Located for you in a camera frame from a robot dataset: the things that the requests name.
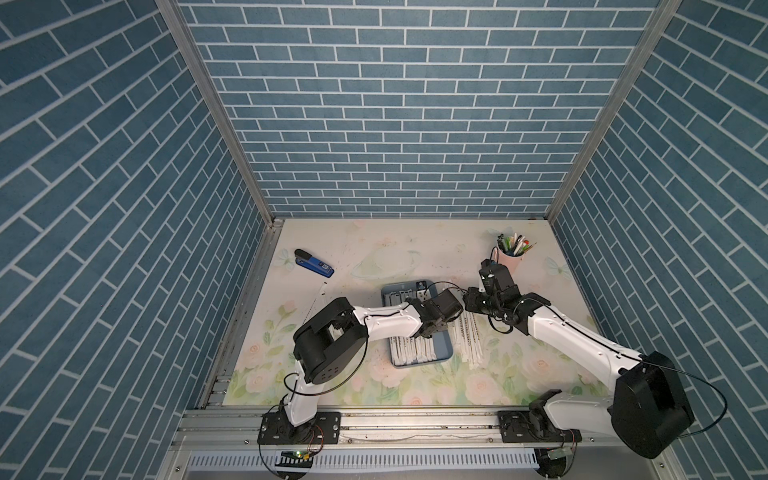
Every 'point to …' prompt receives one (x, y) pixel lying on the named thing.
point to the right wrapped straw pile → (467, 339)
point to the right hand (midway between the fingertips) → (466, 298)
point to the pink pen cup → (511, 262)
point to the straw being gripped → (409, 351)
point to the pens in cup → (516, 245)
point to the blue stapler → (307, 261)
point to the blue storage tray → (432, 351)
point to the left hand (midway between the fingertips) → (444, 325)
